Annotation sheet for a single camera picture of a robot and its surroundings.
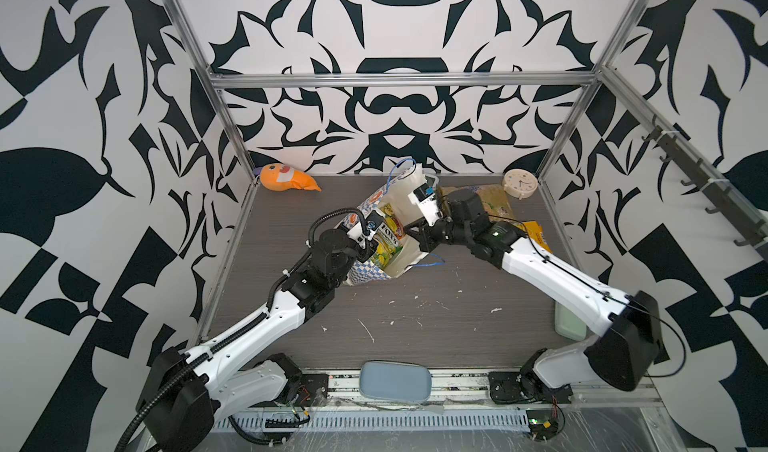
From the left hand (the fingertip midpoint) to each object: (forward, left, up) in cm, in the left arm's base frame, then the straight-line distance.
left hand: (367, 212), depth 74 cm
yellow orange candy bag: (+9, -53, -23) cm, 58 cm away
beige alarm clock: (+32, -57, -26) cm, 70 cm away
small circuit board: (-41, -40, -29) cm, 64 cm away
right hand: (-2, -9, -3) cm, 10 cm away
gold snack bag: (+24, -44, -24) cm, 55 cm away
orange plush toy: (+32, +34, -20) cm, 51 cm away
